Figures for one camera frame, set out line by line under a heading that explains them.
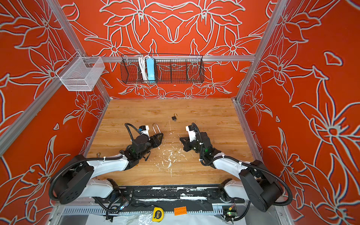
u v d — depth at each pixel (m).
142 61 0.87
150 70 0.89
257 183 0.42
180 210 0.69
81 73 0.92
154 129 0.85
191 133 0.74
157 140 0.77
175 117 1.07
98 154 0.88
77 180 0.43
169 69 0.98
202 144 0.63
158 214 0.66
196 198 0.73
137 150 0.65
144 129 0.76
